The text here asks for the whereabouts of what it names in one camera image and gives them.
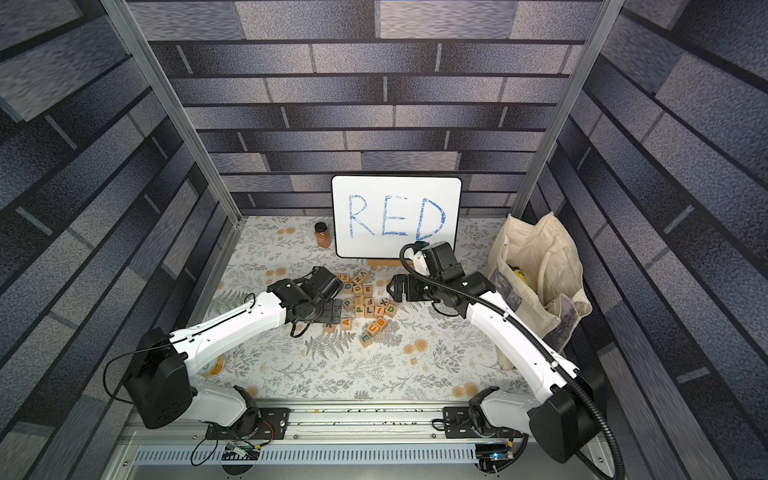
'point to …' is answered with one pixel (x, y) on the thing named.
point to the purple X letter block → (384, 302)
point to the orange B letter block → (381, 322)
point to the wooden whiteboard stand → (373, 263)
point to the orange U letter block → (373, 329)
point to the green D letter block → (391, 310)
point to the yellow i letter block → (358, 301)
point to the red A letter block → (346, 324)
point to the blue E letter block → (366, 340)
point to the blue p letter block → (348, 304)
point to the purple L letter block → (369, 311)
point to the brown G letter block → (358, 291)
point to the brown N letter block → (357, 280)
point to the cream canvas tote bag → (535, 276)
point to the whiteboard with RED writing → (375, 216)
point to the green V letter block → (363, 273)
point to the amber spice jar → (322, 235)
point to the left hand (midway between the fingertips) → (326, 310)
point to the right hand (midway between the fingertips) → (400, 285)
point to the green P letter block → (360, 311)
